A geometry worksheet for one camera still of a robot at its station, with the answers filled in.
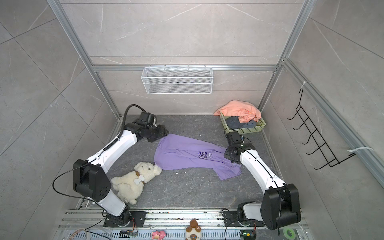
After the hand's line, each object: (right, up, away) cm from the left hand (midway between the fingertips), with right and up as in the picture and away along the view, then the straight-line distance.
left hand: (166, 130), depth 86 cm
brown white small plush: (+16, -47, -18) cm, 53 cm away
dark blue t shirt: (+47, +6, +28) cm, 55 cm away
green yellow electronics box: (+43, -50, -16) cm, 67 cm away
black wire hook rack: (+72, -7, -22) cm, 76 cm away
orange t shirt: (+53, +14, +20) cm, 58 cm away
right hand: (+38, -14, 0) cm, 41 cm away
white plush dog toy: (-17, -28, -11) cm, 35 cm away
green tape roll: (+62, -49, -16) cm, 81 cm away
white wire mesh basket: (+5, +34, +15) cm, 38 cm away
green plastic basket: (+65, +5, +23) cm, 69 cm away
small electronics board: (-17, -51, -14) cm, 55 cm away
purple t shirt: (+3, -14, +13) cm, 19 cm away
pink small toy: (0, -48, -19) cm, 51 cm away
